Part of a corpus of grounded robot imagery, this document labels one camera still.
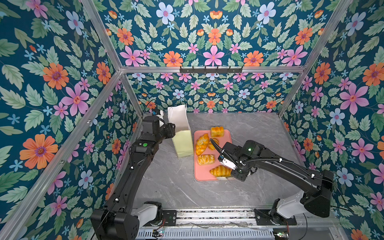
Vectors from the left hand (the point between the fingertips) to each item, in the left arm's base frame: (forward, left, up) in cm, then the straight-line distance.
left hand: (173, 121), depth 74 cm
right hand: (-23, -31, -15) cm, 41 cm away
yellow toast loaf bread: (+11, -26, -25) cm, 38 cm away
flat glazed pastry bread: (-8, -17, -27) cm, 33 cm away
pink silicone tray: (-13, -17, -29) cm, 35 cm away
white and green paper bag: (-4, -3, -14) cm, 15 cm away
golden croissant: (-17, -25, -26) cm, 40 cm away
